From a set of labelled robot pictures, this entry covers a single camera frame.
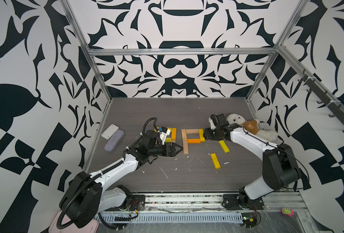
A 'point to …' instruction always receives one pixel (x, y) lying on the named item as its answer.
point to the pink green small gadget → (287, 211)
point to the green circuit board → (249, 219)
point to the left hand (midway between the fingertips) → (177, 145)
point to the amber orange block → (173, 133)
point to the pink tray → (92, 227)
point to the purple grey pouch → (113, 141)
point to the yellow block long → (215, 160)
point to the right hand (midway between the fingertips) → (205, 132)
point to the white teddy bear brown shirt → (252, 126)
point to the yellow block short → (201, 133)
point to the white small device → (110, 131)
